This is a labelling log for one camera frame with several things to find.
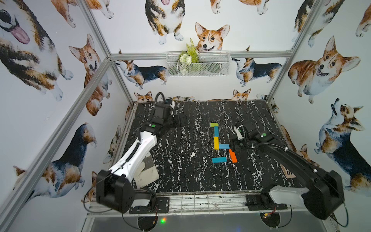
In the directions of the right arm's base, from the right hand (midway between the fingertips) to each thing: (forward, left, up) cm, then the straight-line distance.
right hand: (234, 144), depth 81 cm
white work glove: (-11, +51, -13) cm, 54 cm away
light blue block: (+6, +3, -14) cm, 15 cm away
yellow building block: (+8, +8, -13) cm, 17 cm away
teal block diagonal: (-3, +8, -14) cm, 17 cm away
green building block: (+23, +9, -14) cm, 28 cm away
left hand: (+12, +28, +12) cm, 33 cm away
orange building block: (-2, -1, -13) cm, 13 cm away
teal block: (+18, +8, -14) cm, 24 cm away
